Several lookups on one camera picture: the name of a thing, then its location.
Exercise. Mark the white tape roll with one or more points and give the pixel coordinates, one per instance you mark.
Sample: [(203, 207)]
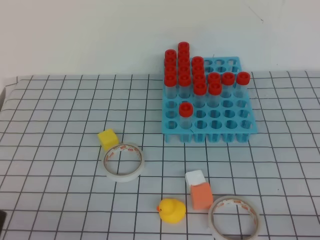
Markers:
[(123, 178), (225, 226)]

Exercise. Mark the red-capped tube column two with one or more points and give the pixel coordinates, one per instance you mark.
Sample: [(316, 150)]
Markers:
[(183, 53), (184, 81), (183, 46), (183, 61), (183, 70)]

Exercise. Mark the red-capped tube column three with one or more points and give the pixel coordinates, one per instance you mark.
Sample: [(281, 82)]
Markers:
[(199, 91), (198, 69), (197, 60), (199, 78)]

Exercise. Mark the red-capped tube column five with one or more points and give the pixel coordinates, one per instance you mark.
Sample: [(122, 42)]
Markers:
[(227, 81)]

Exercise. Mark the red-capped tube column six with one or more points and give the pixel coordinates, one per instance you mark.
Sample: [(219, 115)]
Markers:
[(242, 80)]

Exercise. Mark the white foam cube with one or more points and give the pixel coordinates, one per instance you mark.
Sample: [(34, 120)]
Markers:
[(194, 178)]

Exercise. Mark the red-capped tube column two back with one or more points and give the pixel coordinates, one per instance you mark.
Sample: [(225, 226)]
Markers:
[(183, 46)]

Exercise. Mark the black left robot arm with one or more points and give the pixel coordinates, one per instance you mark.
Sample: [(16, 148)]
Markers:
[(3, 216)]

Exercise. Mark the red-capped tube column one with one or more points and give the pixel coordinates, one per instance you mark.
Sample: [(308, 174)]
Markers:
[(170, 70), (170, 53), (170, 62), (170, 82)]

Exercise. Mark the red-capped test tube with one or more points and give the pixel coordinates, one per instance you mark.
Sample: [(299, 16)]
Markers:
[(214, 92)]

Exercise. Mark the yellow rubber duck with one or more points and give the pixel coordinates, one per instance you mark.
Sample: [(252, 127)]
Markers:
[(171, 210)]

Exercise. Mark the front red-capped rack tube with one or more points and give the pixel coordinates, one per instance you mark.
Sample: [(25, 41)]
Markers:
[(185, 115)]

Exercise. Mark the red-capped tube column three front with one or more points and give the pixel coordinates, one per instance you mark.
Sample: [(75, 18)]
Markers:
[(199, 91)]

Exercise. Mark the red-capped tube column three back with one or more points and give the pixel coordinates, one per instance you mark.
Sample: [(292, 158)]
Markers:
[(197, 60)]

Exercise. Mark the left white tape roll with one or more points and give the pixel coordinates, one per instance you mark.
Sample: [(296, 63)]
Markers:
[(123, 178)]

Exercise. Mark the red-capped tube column four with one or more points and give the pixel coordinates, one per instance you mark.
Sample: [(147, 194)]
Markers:
[(213, 77)]

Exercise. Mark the yellow foam cube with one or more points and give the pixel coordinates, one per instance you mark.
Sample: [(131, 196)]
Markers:
[(108, 139)]

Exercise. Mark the red-capped tube column two front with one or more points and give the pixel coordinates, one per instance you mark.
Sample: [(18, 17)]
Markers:
[(184, 81)]

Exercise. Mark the red-capped tube column one back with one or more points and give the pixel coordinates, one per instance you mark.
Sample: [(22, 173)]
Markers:
[(170, 53)]

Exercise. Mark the red-capped tube column one front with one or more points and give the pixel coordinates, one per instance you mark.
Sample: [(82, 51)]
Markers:
[(170, 82)]

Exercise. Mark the orange foam cube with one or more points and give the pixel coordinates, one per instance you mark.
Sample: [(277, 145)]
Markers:
[(201, 196)]

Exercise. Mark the blue test tube rack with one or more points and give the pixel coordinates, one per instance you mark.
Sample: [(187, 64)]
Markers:
[(233, 119)]

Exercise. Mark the right white tape roll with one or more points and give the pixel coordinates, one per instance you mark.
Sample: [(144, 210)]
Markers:
[(225, 226)]

